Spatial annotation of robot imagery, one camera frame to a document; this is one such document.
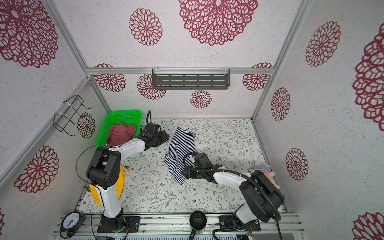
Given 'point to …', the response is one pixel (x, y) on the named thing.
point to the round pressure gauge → (71, 222)
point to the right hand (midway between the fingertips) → (185, 171)
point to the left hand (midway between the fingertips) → (167, 139)
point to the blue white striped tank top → (181, 143)
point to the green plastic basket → (132, 117)
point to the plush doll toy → (265, 169)
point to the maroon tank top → (118, 134)
